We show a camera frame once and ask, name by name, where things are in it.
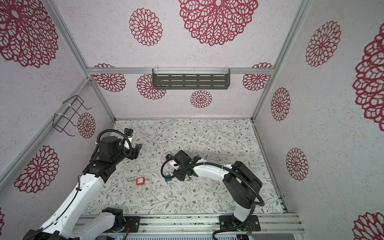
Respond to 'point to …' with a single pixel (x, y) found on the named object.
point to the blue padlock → (168, 179)
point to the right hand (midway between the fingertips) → (176, 169)
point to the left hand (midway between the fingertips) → (134, 145)
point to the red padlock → (140, 181)
